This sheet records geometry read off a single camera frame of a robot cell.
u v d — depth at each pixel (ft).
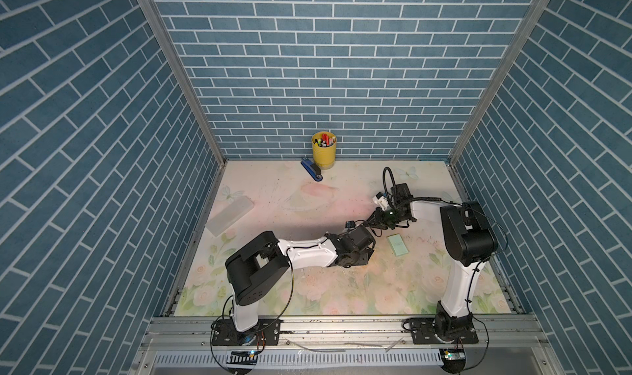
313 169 3.67
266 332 2.42
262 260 1.68
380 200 3.15
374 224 2.99
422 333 2.41
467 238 1.75
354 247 2.23
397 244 2.99
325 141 3.68
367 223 3.18
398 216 2.79
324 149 3.53
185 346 2.45
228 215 3.35
